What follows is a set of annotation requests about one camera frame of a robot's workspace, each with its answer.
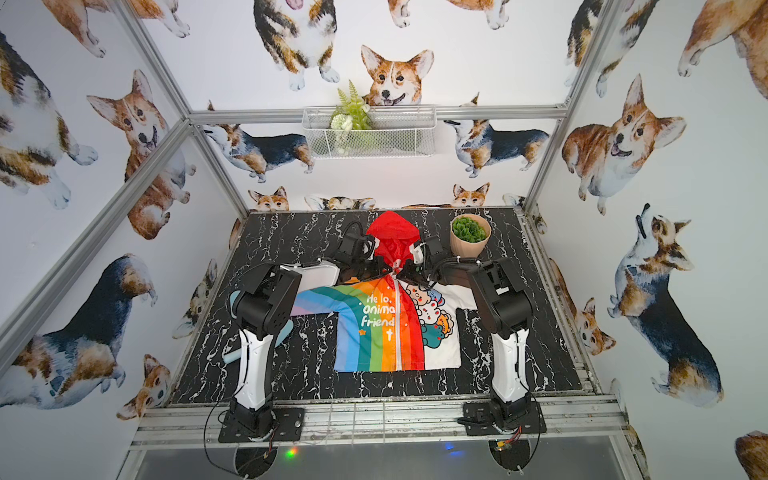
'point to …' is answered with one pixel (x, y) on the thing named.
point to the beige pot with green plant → (469, 234)
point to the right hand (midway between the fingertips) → (393, 274)
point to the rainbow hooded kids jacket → (388, 322)
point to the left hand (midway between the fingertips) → (397, 265)
